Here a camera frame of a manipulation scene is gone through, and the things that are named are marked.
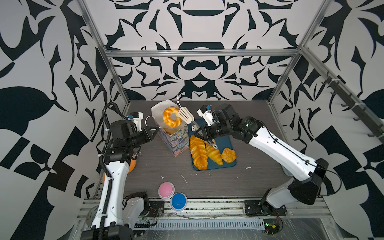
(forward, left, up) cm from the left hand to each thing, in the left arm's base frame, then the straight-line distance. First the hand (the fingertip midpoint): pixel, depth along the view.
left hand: (158, 126), depth 72 cm
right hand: (-5, -18, +2) cm, 18 cm away
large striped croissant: (-5, -29, -22) cm, 37 cm away
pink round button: (-22, -2, -26) cm, 34 cm away
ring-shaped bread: (+3, -4, +5) cm, 7 cm away
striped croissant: (+11, -3, -20) cm, 22 cm away
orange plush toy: (-11, +17, -24) cm, 31 cm away
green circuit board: (-39, -52, -28) cm, 71 cm away
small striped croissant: (+6, -30, -25) cm, 40 cm away
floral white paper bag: (-3, -7, -9) cm, 12 cm away
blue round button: (-28, -9, -26) cm, 39 cm away
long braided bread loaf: (-3, -20, -24) cm, 32 cm away
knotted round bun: (-5, -37, -23) cm, 44 cm away
